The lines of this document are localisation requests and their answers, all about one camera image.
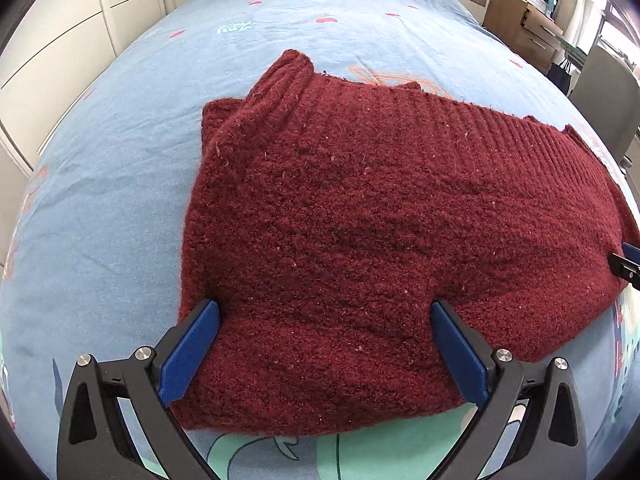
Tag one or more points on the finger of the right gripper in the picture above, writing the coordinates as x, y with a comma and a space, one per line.
625, 269
631, 252

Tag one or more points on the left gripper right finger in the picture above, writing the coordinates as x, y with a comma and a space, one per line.
550, 442

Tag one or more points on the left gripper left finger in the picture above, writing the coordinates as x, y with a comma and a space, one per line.
94, 441

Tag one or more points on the dark red knitted sweater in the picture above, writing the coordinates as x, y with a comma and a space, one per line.
327, 215

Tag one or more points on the blue cartoon bed sheet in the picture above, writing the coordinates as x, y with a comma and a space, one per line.
95, 258

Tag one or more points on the black chair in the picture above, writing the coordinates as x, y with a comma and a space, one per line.
607, 95

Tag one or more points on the wooden nightstand drawers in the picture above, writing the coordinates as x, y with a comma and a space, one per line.
525, 30

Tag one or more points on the white wardrobe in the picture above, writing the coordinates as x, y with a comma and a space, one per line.
56, 52

